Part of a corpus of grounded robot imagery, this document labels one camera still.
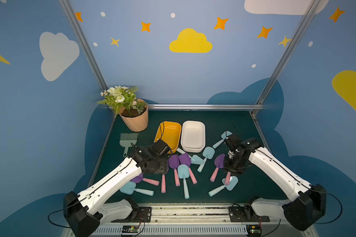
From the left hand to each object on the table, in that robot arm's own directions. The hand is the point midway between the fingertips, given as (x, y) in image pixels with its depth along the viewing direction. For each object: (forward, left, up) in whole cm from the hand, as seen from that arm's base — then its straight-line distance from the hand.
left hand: (160, 166), depth 75 cm
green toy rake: (+26, +28, -16) cm, 41 cm away
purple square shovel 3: (+12, -13, -15) cm, 23 cm away
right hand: (0, -36, -3) cm, 36 cm away
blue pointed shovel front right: (-2, -42, -14) cm, 44 cm away
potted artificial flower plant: (+43, +24, -5) cm, 50 cm away
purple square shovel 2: (+10, -6, -15) cm, 19 cm away
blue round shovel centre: (+4, -12, -15) cm, 19 cm away
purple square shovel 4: (-1, -38, -12) cm, 40 cm away
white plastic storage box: (+30, -19, -15) cm, 38 cm away
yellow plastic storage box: (+33, -2, -15) cm, 36 cm away
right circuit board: (-25, -48, -18) cm, 57 cm away
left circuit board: (-26, +14, -17) cm, 34 cm away
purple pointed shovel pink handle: (-1, +13, -15) cm, 20 cm away
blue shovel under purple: (+11, -20, -15) cm, 27 cm away
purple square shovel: (-6, -1, -14) cm, 15 cm away
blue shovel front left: (-7, +19, -15) cm, 25 cm away
